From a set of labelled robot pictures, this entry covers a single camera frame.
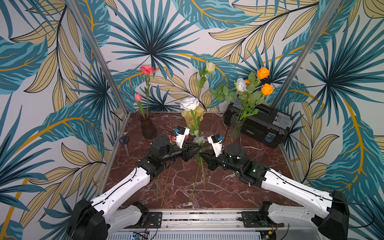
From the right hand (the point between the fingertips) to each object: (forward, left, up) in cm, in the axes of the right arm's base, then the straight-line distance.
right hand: (200, 153), depth 70 cm
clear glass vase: (+29, -26, -12) cm, 40 cm away
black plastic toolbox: (+26, -39, -8) cm, 48 cm away
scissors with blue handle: (+25, +50, -24) cm, 61 cm away
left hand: (+2, 0, +2) cm, 2 cm away
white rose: (-1, 0, -3) cm, 4 cm away
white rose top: (+31, -14, +10) cm, 36 cm away
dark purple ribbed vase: (+28, +31, -15) cm, 44 cm away
